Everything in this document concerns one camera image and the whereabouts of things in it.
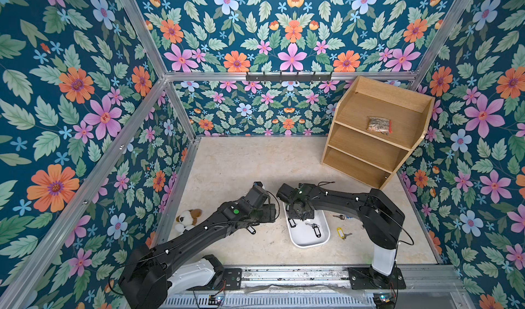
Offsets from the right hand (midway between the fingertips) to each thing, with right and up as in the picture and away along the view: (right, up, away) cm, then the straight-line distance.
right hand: (297, 215), depth 88 cm
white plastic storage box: (+5, -7, -4) cm, 9 cm away
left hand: (-11, +4, -8) cm, 14 cm away
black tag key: (-20, -5, -2) cm, 21 cm away
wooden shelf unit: (+33, +25, 0) cm, 41 cm away
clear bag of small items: (+32, +38, -11) cm, 51 cm away
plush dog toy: (-47, -1, -2) cm, 47 cm away
